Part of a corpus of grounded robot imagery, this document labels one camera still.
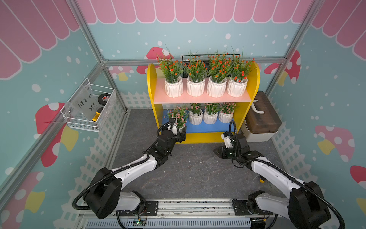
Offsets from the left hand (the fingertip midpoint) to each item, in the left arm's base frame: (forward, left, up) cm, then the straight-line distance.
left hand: (179, 127), depth 83 cm
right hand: (-9, -22, -10) cm, 26 cm away
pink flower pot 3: (+10, -19, +1) cm, 22 cm away
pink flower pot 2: (+10, -10, 0) cm, 15 cm away
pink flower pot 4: (+10, -29, 0) cm, 31 cm away
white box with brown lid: (+9, -53, -5) cm, 54 cm away
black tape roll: (+10, +43, +12) cm, 46 cm away
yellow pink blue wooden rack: (+3, -15, -10) cm, 18 cm away
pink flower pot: (0, -1, +11) cm, 11 cm away
